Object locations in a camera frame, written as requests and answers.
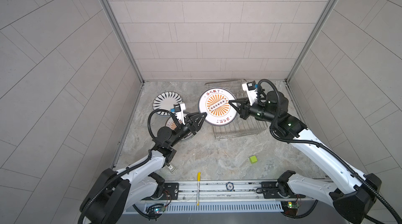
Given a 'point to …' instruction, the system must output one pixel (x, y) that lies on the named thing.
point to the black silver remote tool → (170, 167)
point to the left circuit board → (156, 210)
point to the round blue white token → (230, 186)
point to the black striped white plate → (166, 100)
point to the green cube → (253, 159)
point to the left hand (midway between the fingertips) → (208, 116)
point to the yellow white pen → (199, 175)
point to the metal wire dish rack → (239, 126)
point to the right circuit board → (290, 208)
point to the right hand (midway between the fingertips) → (229, 103)
